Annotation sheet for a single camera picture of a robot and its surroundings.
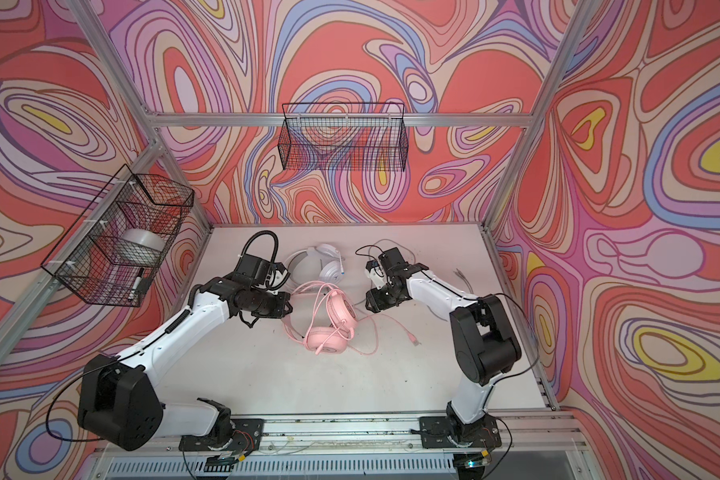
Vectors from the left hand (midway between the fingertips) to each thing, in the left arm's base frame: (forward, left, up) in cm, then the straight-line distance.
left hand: (295, 306), depth 83 cm
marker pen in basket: (-2, +36, +13) cm, 39 cm away
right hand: (+3, -24, -8) cm, 26 cm away
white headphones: (+25, -4, -12) cm, 28 cm away
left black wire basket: (+6, +44, +17) cm, 47 cm away
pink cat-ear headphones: (-10, -14, +8) cm, 19 cm away
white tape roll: (+5, +33, +21) cm, 40 cm away
